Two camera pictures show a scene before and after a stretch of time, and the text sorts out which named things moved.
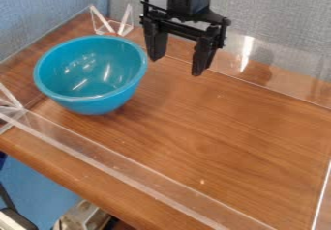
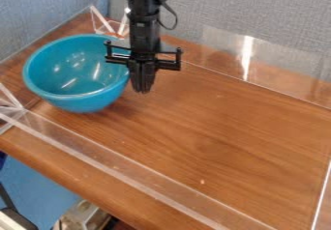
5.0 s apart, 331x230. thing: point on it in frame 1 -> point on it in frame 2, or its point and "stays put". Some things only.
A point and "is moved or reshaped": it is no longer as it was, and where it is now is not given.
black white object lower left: (12, 219) stays put
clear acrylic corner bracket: (105, 26) stays put
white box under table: (86, 216) stays put
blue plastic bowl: (92, 73) is moved or reshaped
